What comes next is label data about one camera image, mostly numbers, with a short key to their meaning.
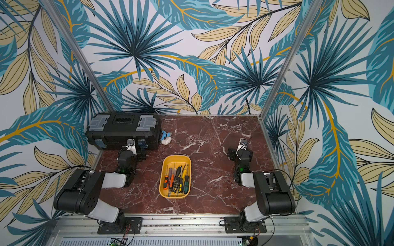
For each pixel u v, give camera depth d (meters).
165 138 1.03
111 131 0.87
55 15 0.69
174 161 0.93
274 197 0.45
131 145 0.77
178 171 0.90
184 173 0.89
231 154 0.84
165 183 0.85
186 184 0.84
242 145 0.78
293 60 0.86
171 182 0.84
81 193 0.45
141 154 0.85
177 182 0.86
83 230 0.74
